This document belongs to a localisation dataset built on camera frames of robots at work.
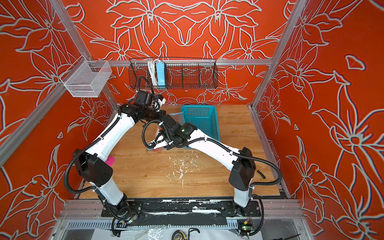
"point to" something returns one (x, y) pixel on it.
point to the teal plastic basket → (206, 118)
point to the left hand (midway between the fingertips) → (167, 116)
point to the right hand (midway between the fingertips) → (159, 134)
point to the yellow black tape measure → (179, 235)
